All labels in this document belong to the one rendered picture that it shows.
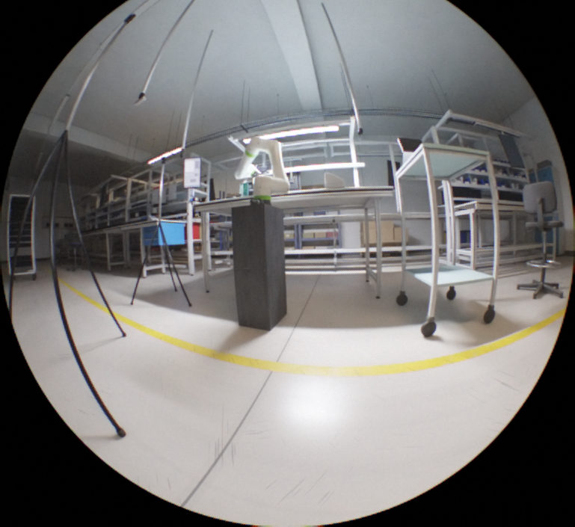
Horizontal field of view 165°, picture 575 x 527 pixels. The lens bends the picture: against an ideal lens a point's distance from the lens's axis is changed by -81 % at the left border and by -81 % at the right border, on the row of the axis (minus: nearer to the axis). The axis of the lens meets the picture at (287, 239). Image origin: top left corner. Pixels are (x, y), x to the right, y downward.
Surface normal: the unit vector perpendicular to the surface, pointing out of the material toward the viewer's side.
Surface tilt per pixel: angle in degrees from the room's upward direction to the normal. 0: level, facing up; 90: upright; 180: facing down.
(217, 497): 0
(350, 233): 90
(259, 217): 90
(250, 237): 90
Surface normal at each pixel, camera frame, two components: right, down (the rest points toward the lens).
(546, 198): -1.00, 0.01
